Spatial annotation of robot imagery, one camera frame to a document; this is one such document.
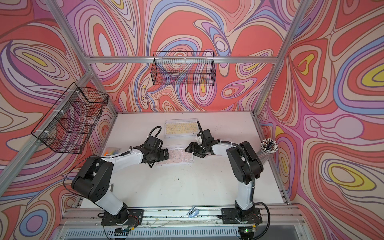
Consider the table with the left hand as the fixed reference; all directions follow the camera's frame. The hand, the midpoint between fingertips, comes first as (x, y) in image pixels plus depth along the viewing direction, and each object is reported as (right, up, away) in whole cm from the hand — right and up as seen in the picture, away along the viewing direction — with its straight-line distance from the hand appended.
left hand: (166, 157), depth 94 cm
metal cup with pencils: (+60, +8, -11) cm, 61 cm away
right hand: (+15, +1, +1) cm, 15 cm away
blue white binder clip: (+17, -23, -20) cm, 35 cm away
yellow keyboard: (+8, +18, +14) cm, 25 cm away
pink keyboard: (+8, 0, +2) cm, 8 cm away
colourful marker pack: (-37, +4, +4) cm, 37 cm away
